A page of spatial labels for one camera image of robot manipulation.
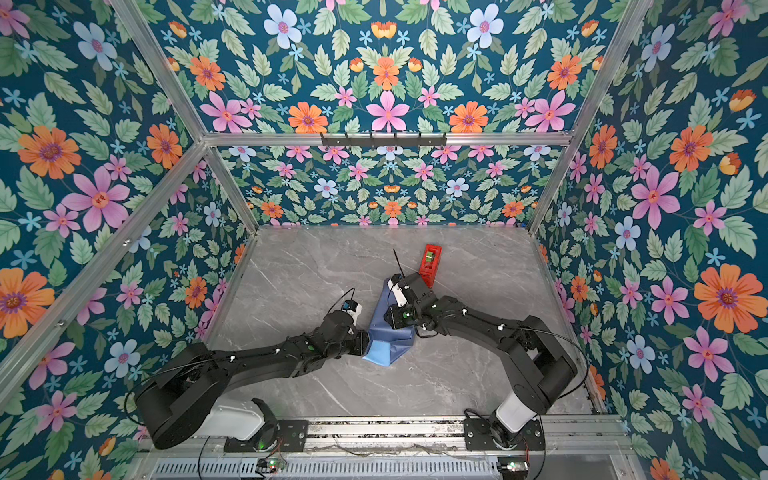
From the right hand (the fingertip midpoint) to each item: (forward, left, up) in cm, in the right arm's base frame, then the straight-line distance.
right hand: (387, 315), depth 87 cm
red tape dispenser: (+21, -14, -2) cm, 25 cm away
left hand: (-5, +3, -2) cm, 6 cm away
